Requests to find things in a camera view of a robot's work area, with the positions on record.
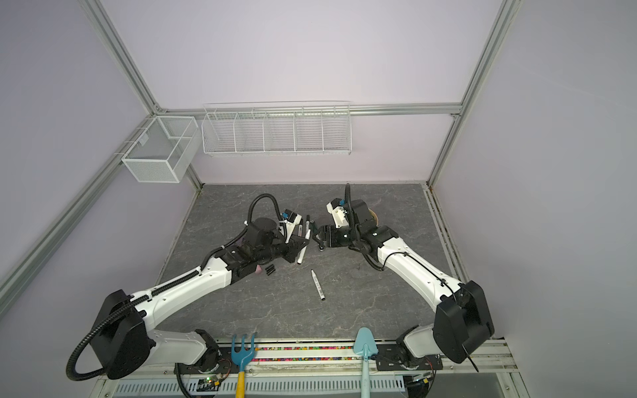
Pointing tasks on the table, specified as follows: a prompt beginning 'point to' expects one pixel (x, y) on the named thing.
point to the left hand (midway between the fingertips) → (306, 242)
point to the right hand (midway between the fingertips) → (320, 234)
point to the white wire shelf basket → (278, 128)
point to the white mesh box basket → (164, 151)
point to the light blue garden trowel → (365, 347)
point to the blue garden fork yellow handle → (242, 357)
